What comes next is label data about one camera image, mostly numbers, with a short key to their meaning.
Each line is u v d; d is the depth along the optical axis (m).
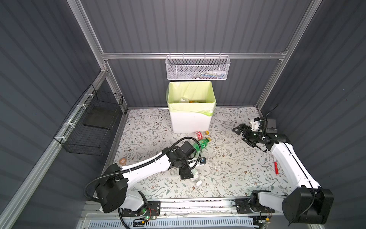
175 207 0.75
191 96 1.02
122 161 0.91
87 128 0.73
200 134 0.96
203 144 0.93
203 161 0.69
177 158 0.58
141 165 0.48
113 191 0.42
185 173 0.69
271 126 0.61
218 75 0.88
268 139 0.57
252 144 0.71
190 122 0.94
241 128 0.73
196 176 0.82
